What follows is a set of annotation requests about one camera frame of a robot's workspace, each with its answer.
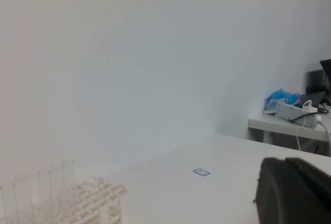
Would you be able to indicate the white side table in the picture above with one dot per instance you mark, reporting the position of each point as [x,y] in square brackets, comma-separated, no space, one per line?
[276,131]

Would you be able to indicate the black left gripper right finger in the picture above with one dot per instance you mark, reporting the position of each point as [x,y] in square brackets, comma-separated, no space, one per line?
[317,180]

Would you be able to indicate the clear test tube in rack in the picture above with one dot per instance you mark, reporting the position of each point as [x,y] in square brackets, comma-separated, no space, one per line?
[44,196]
[57,189]
[24,198]
[9,203]

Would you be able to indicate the blue outlined sticker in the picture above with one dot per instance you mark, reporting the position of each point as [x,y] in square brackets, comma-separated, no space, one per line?
[201,172]

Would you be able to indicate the grey power strip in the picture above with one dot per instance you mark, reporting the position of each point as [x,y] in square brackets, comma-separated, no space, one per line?
[296,115]

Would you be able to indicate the white test tube rack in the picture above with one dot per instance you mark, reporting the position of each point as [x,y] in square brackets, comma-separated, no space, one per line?
[92,201]

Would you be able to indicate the black laptop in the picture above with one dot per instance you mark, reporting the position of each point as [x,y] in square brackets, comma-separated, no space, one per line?
[317,86]

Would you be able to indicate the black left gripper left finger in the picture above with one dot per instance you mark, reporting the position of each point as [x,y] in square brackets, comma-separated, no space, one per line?
[282,196]

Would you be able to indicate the blue plastic bag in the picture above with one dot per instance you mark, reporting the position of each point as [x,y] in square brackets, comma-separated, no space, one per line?
[279,96]

